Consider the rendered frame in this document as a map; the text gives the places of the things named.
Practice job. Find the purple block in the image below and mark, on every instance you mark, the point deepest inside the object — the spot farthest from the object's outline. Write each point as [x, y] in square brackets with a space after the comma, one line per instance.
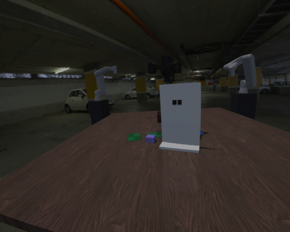
[150, 138]

